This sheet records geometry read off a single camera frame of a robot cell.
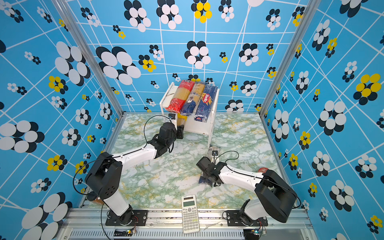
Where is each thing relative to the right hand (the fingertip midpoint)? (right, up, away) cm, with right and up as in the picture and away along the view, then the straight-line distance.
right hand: (215, 170), depth 88 cm
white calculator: (-14, -20, -16) cm, 29 cm away
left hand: (-20, +28, 0) cm, 34 cm away
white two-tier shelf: (-15, +27, +2) cm, 32 cm away
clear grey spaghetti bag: (-7, -4, -4) cm, 9 cm away
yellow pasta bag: (-20, +30, -2) cm, 37 cm away
